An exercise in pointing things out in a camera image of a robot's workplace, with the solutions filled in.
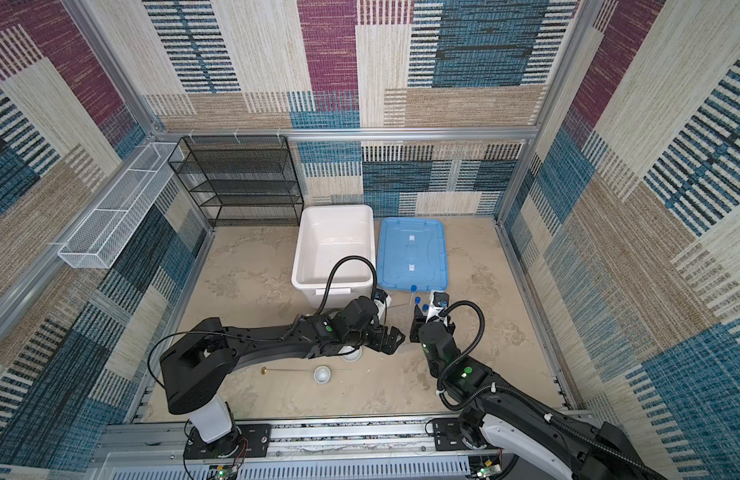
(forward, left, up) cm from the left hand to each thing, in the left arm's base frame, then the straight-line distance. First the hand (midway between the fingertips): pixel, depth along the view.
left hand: (396, 331), depth 82 cm
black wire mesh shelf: (+55, +53, +8) cm, 77 cm away
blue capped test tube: (+6, -6, +7) cm, 10 cm away
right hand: (+4, -8, +4) cm, 9 cm away
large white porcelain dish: (-6, +12, -2) cm, 13 cm away
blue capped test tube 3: (+3, -8, +6) cm, 10 cm away
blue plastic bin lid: (+34, -9, -8) cm, 36 cm away
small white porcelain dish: (-9, +20, -8) cm, 23 cm away
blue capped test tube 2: (+6, -6, +7) cm, 11 cm away
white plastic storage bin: (+39, +23, -4) cm, 45 cm away
